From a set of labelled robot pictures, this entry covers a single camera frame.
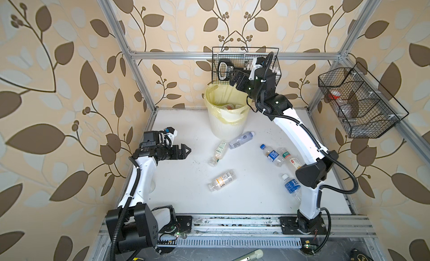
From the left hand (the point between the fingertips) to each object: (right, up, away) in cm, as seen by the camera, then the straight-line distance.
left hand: (178, 148), depth 81 cm
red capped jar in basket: (+77, +26, -1) cm, 82 cm away
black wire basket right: (+85, +19, -8) cm, 87 cm away
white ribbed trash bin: (+24, +7, +27) cm, 37 cm away
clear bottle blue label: (+49, -5, +10) cm, 50 cm away
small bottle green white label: (+20, -4, +12) cm, 24 cm away
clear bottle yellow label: (+21, -16, +1) cm, 27 cm away
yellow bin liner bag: (+24, +25, +23) cm, 42 cm away
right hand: (+28, +33, -9) cm, 45 cm away
